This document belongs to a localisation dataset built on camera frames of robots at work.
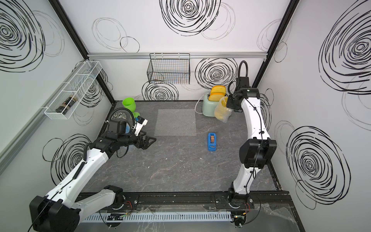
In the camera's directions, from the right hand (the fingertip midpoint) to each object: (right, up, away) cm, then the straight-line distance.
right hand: (233, 104), depth 84 cm
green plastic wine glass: (-68, +2, +18) cm, 70 cm away
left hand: (-47, -17, -7) cm, 51 cm away
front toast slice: (-8, +6, +13) cm, 16 cm away
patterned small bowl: (-77, -7, +23) cm, 81 cm away
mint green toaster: (-11, 0, +20) cm, 23 cm away
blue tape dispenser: (-11, -24, +10) cm, 28 cm away
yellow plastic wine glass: (-6, +2, -2) cm, 6 cm away
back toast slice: (-5, +12, +15) cm, 20 cm away
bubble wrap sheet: (-7, -4, 0) cm, 8 cm away
